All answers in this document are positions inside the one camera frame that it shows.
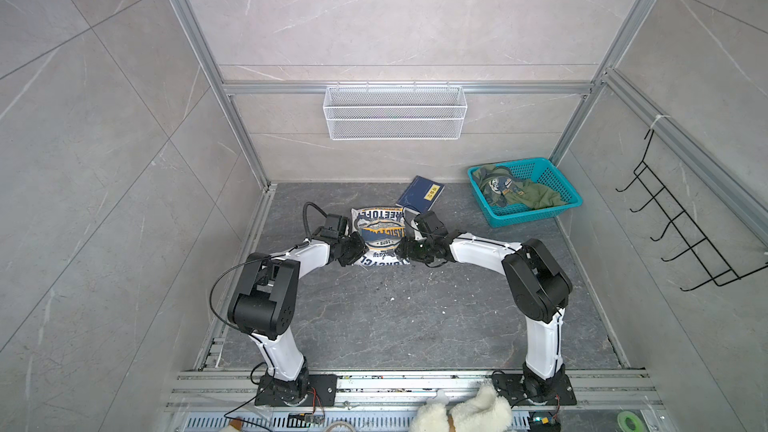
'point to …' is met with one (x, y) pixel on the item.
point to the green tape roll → (621, 422)
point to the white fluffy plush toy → (487, 412)
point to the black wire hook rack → (720, 273)
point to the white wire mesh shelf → (394, 113)
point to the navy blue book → (420, 195)
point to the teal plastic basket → (539, 171)
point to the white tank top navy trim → (382, 230)
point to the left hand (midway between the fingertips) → (368, 241)
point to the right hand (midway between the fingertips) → (401, 250)
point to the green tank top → (506, 190)
